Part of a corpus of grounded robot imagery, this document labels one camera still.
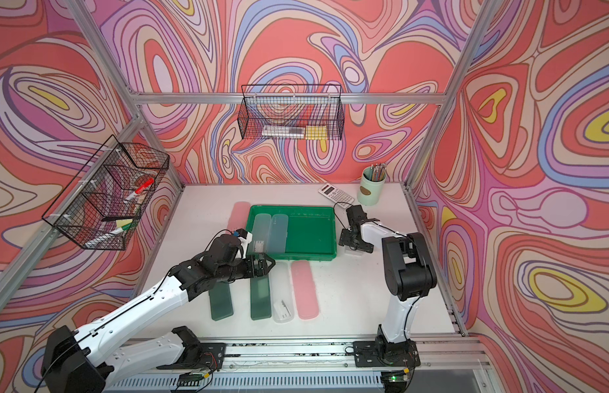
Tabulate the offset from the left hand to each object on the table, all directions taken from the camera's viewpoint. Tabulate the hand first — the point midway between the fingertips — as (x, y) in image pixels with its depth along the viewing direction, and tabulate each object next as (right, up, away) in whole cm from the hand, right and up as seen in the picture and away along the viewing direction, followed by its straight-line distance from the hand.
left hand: (268, 265), depth 77 cm
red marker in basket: (-37, +26, -1) cm, 45 cm away
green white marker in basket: (-46, +10, -5) cm, 48 cm away
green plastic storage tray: (+15, +8, +26) cm, 31 cm away
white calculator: (+27, +24, +38) cm, 52 cm away
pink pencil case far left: (-18, +14, +31) cm, 39 cm away
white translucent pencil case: (+4, -16, +5) cm, 18 cm away
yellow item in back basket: (+16, +47, +14) cm, 51 cm away
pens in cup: (+42, +34, +26) cm, 60 cm away
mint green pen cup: (+40, +25, +28) cm, 55 cm away
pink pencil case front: (+12, -12, +10) cm, 20 cm away
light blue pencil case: (0, +7, +26) cm, 27 cm away
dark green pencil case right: (-4, -15, +6) cm, 17 cm away
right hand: (+32, +2, +22) cm, 39 cm away
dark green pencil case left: (-18, -13, +7) cm, 23 cm away
